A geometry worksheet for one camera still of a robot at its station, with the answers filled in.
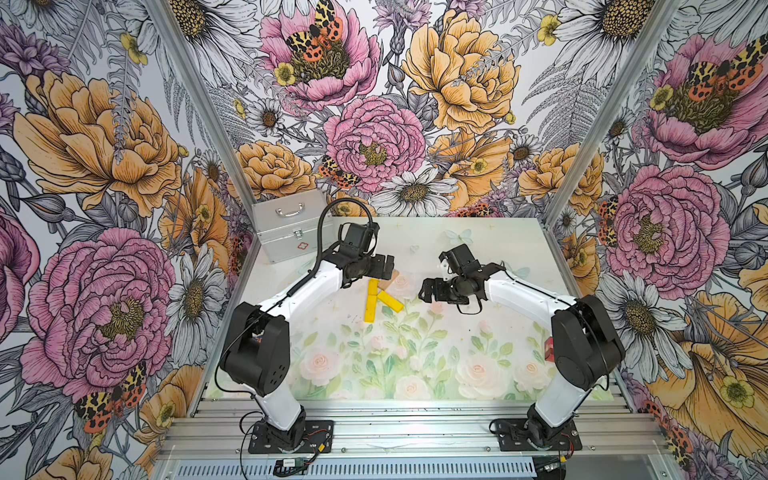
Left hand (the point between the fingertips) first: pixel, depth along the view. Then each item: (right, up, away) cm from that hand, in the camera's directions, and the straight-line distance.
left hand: (377, 270), depth 90 cm
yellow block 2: (+4, -11, +9) cm, 14 cm away
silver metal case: (-29, +14, +9) cm, 34 cm away
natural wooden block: (+6, -2, +15) cm, 17 cm away
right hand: (+17, -9, 0) cm, 19 cm away
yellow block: (-3, -13, +7) cm, 15 cm away
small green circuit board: (-17, -43, -20) cm, 51 cm away
